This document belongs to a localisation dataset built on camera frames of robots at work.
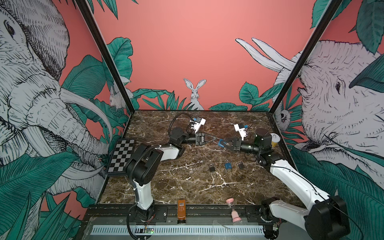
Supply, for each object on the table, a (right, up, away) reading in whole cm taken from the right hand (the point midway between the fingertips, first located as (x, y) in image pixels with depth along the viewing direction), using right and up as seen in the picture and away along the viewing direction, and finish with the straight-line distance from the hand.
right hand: (221, 143), depth 70 cm
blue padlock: (-1, 0, +2) cm, 3 cm away
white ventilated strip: (-20, -41, 0) cm, 46 cm away
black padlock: (-3, -18, +20) cm, 27 cm away
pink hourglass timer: (+7, -36, +2) cm, 37 cm away
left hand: (-2, +2, +2) cm, 4 cm away
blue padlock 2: (+7, -16, +20) cm, 27 cm away
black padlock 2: (+16, -17, +22) cm, 32 cm away
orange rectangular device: (-19, -36, 0) cm, 41 cm away
